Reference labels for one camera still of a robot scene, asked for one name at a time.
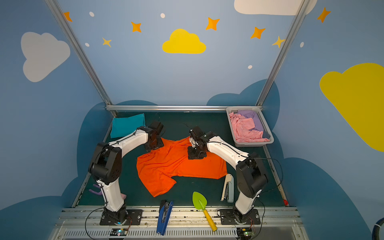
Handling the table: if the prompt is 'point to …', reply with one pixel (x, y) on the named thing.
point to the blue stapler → (165, 210)
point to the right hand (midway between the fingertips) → (191, 156)
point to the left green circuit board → (118, 232)
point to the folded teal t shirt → (122, 127)
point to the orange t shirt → (157, 167)
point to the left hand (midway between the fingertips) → (159, 146)
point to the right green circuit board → (244, 232)
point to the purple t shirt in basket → (258, 126)
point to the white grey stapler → (228, 192)
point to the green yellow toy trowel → (200, 201)
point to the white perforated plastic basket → (262, 115)
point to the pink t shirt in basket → (243, 126)
